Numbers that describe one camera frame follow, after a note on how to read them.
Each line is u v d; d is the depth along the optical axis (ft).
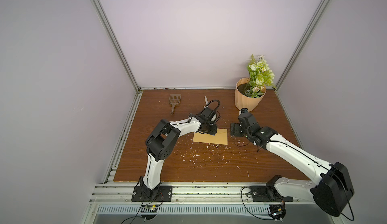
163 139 1.75
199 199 2.38
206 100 3.73
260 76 2.86
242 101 3.20
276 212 2.30
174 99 3.74
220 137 3.02
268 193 2.18
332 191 1.28
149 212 2.35
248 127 1.96
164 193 2.40
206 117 2.53
